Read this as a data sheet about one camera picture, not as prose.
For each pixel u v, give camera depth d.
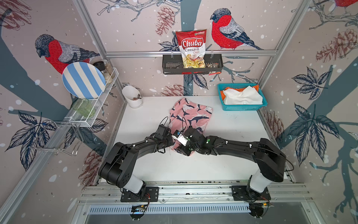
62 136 0.58
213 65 0.90
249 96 1.12
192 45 0.80
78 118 0.67
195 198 0.73
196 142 0.63
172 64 0.95
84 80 0.73
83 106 0.68
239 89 1.17
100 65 0.79
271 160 0.44
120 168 0.44
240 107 1.07
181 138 0.72
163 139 0.73
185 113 1.08
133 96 1.13
